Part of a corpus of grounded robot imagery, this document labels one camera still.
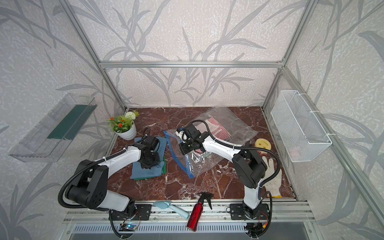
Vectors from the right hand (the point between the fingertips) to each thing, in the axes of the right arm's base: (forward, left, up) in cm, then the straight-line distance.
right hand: (179, 148), depth 87 cm
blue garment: (-12, +24, -6) cm, 27 cm away
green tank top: (-9, +9, -9) cm, 15 cm away
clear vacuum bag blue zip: (+23, -27, -7) cm, 37 cm away
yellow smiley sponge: (+9, -53, -9) cm, 55 cm away
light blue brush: (-28, +7, -8) cm, 30 cm away
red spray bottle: (-32, -10, -7) cm, 34 cm away
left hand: (-6, +14, -8) cm, 17 cm away
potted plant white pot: (+11, +35, -2) cm, 36 cm away
